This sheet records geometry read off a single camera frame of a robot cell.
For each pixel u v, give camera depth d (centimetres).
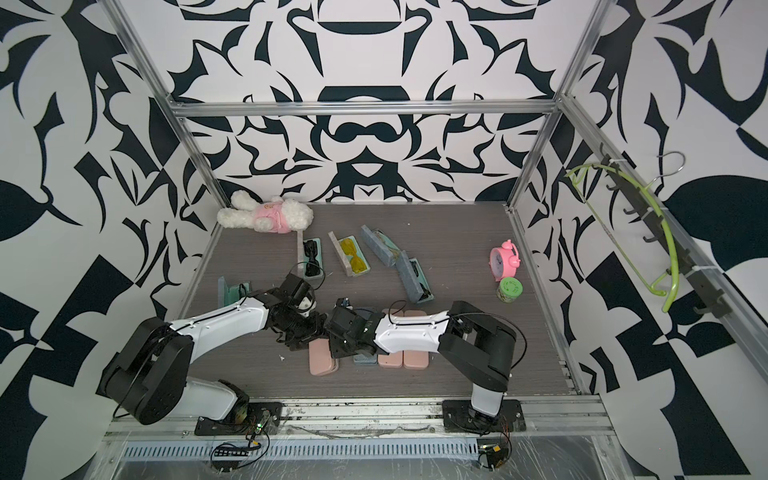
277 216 105
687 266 51
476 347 46
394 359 81
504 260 93
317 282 99
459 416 74
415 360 81
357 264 101
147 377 43
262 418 73
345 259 96
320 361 81
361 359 81
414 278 92
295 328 74
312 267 101
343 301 79
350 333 65
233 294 95
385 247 103
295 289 72
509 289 92
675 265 52
